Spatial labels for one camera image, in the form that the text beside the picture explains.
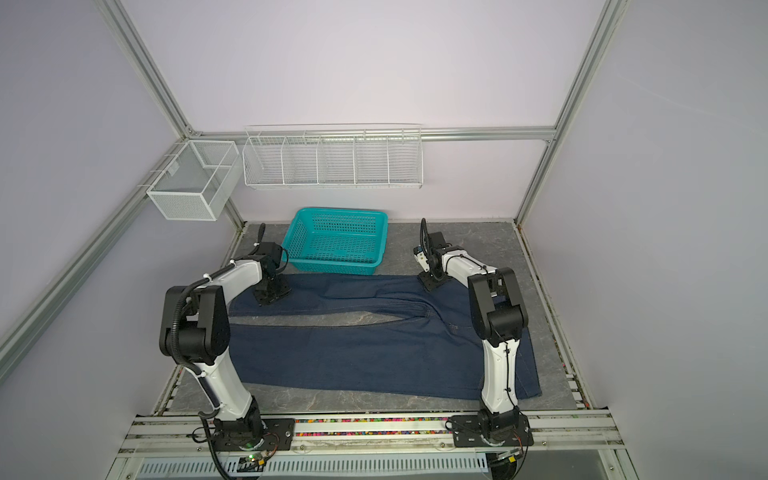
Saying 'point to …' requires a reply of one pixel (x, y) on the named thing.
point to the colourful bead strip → (369, 433)
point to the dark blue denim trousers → (437, 356)
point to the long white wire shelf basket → (333, 157)
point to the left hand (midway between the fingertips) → (282, 297)
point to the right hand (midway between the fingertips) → (435, 281)
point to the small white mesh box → (198, 181)
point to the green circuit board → (251, 463)
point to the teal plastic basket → (336, 241)
